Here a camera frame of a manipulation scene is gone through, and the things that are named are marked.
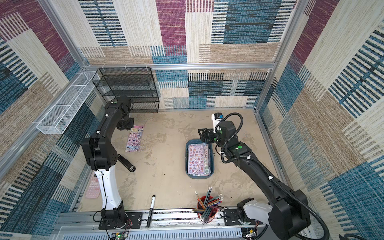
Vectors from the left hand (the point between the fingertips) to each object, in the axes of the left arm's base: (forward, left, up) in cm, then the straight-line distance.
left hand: (127, 127), depth 94 cm
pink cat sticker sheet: (-4, -1, -13) cm, 13 cm away
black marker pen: (-44, -19, -13) cm, 50 cm away
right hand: (-12, -48, +9) cm, 50 cm away
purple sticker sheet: (-18, -42, -9) cm, 47 cm away
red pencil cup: (-44, -47, -7) cm, 65 cm away
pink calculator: (-33, +14, -13) cm, 38 cm away
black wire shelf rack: (+28, -3, +13) cm, 31 cm away
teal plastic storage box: (-19, -50, -9) cm, 54 cm away
